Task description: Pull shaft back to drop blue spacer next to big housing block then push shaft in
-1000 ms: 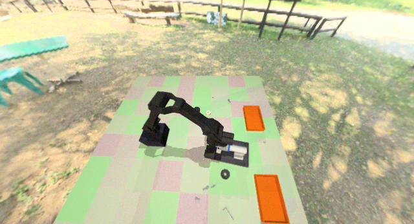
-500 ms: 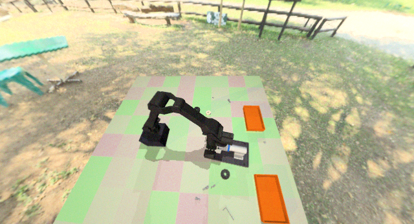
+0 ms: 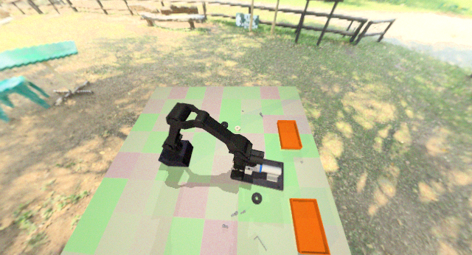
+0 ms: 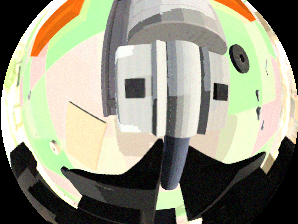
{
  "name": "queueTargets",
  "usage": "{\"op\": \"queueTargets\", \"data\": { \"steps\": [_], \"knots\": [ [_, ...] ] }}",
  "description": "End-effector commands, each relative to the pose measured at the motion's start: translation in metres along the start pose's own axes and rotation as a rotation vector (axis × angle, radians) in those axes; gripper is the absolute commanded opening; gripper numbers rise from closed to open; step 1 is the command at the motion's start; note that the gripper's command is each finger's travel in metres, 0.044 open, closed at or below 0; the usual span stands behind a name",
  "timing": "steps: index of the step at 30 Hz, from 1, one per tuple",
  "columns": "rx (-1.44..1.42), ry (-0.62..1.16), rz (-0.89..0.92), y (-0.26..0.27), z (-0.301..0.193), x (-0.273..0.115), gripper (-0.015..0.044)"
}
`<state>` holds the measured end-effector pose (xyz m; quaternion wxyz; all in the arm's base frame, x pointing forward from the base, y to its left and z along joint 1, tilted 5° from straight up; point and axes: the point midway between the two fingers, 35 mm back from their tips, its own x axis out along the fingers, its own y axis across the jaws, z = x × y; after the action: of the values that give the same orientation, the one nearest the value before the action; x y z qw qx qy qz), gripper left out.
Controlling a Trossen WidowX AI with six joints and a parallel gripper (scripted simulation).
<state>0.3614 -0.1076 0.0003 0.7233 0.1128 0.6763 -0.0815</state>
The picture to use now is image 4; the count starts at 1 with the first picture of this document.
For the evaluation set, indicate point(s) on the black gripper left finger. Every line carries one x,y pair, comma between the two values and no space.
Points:
136,188

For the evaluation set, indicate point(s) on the orange rectangular tray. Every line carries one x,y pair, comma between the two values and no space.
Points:
238,6
55,22

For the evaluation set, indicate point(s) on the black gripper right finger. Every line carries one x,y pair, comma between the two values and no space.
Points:
205,180

